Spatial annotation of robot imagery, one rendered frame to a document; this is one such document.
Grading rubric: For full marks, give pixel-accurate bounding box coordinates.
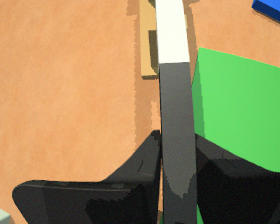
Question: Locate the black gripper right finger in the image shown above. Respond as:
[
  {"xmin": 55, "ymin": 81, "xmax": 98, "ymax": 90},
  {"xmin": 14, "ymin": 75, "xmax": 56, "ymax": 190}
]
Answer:
[{"xmin": 195, "ymin": 133, "xmax": 280, "ymax": 224}]

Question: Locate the green flat mat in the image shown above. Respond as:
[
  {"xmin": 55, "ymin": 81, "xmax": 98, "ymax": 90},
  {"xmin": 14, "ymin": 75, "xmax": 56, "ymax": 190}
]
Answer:
[{"xmin": 191, "ymin": 47, "xmax": 280, "ymax": 172}]

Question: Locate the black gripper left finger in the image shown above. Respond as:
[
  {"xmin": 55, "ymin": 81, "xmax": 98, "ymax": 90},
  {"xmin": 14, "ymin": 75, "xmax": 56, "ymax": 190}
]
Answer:
[{"xmin": 11, "ymin": 129, "xmax": 162, "ymax": 224}]

